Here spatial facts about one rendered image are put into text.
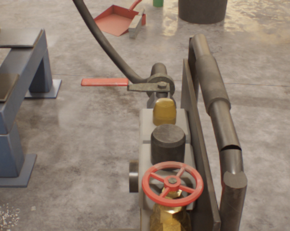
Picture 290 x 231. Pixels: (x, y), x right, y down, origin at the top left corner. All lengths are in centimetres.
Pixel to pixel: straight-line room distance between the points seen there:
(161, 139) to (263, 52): 151
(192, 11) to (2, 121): 138
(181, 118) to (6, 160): 69
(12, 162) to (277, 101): 99
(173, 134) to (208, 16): 174
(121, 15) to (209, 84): 184
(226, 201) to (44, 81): 125
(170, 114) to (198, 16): 165
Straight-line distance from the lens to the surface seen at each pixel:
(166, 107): 62
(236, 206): 44
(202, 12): 224
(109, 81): 71
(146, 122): 64
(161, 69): 82
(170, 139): 53
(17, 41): 147
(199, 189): 47
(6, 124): 114
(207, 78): 55
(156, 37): 208
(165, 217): 50
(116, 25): 223
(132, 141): 135
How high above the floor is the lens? 84
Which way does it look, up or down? 35 degrees down
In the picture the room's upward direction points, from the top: straight up
